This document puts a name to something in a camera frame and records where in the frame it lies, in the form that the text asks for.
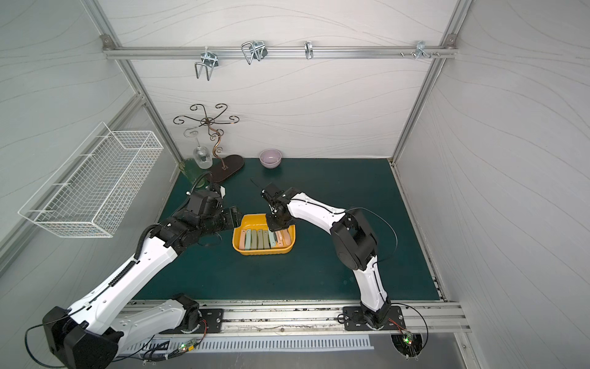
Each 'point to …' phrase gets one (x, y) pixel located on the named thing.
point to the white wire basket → (88, 194)
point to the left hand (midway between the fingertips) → (238, 215)
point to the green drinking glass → (196, 174)
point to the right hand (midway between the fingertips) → (275, 224)
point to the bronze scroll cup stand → (225, 167)
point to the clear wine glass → (203, 157)
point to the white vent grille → (178, 344)
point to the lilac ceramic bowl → (270, 157)
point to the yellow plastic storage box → (259, 221)
